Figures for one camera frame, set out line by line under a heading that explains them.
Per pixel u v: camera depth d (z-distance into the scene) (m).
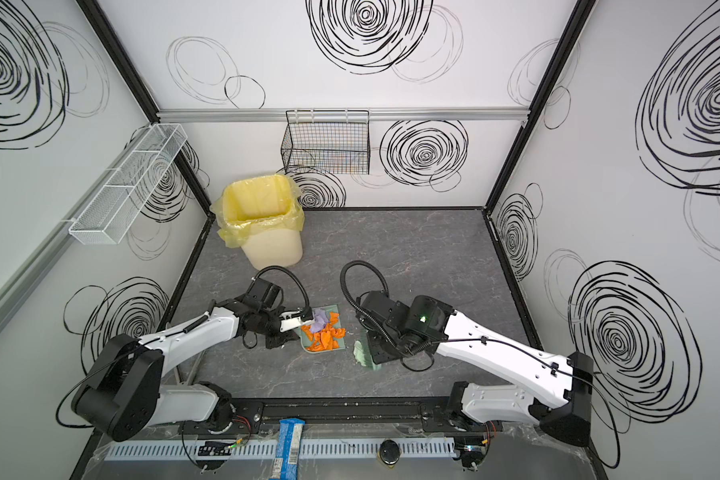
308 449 0.70
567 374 0.40
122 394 0.41
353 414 0.75
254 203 0.99
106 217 0.72
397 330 0.50
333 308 0.93
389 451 0.61
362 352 0.81
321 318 0.86
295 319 0.75
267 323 0.73
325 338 0.83
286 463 0.67
